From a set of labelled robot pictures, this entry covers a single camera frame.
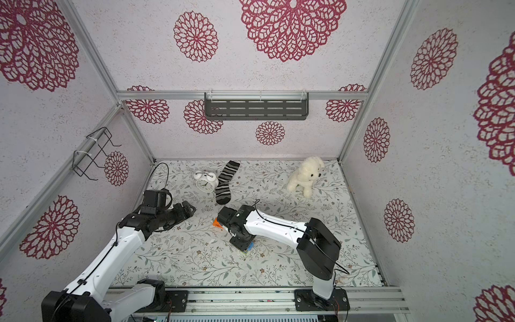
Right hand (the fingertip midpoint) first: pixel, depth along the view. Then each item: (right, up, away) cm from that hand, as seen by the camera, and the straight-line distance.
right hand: (242, 239), depth 82 cm
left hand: (-22, +11, 0) cm, 24 cm away
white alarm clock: (-19, +24, +17) cm, 34 cm away
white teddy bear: (+30, +29, +10) cm, 43 cm away
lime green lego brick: (+1, -6, +2) cm, 7 cm away
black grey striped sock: (-12, +20, +26) cm, 35 cm away
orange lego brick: (-13, +5, +9) cm, 16 cm away
